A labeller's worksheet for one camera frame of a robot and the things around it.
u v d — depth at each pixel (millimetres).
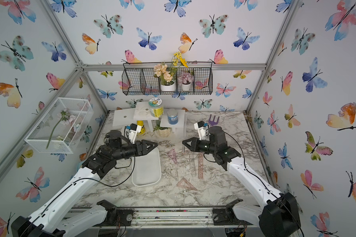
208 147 641
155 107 810
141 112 889
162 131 986
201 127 689
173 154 962
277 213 385
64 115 739
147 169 910
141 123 980
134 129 653
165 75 809
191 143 693
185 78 887
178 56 815
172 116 883
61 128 730
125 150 605
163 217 755
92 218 568
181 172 891
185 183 849
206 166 917
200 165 926
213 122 1146
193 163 934
